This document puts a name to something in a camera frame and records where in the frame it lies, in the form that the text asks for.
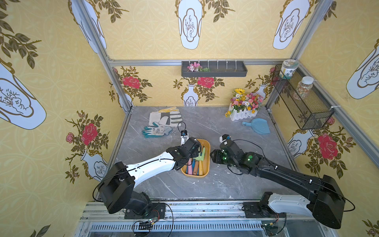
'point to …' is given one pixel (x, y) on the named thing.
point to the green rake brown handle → (201, 154)
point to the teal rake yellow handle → (193, 164)
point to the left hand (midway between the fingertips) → (186, 146)
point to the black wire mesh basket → (309, 104)
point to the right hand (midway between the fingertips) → (214, 152)
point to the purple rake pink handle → (190, 167)
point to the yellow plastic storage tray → (206, 143)
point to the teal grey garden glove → (156, 131)
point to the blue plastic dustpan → (259, 125)
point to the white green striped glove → (172, 119)
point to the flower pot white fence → (244, 105)
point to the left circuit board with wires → (147, 225)
